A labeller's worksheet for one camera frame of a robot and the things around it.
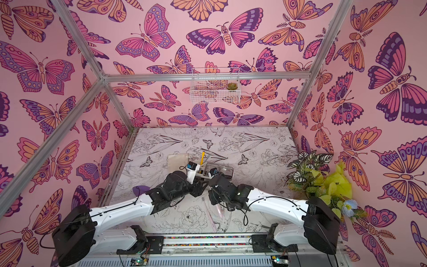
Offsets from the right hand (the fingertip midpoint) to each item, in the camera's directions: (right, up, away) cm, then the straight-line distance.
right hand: (211, 190), depth 80 cm
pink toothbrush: (-1, -13, +2) cm, 13 cm away
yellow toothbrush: (-5, +15, +8) cm, 17 cm away
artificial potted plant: (+44, +8, -7) cm, 45 cm away
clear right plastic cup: (+9, +6, +18) cm, 21 cm away
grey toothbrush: (-2, +15, +8) cm, 17 cm away
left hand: (-2, +5, 0) cm, 5 cm away
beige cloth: (-22, +11, +22) cm, 33 cm away
